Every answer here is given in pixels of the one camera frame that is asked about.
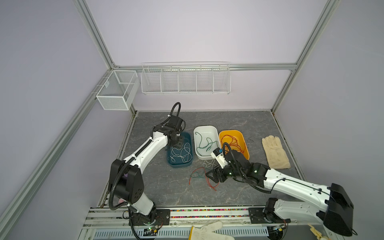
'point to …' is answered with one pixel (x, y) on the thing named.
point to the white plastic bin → (210, 131)
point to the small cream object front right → (318, 235)
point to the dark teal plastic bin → (178, 163)
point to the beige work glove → (276, 156)
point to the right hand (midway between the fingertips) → (210, 173)
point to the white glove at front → (206, 232)
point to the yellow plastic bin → (239, 135)
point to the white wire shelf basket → (186, 78)
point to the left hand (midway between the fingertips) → (177, 143)
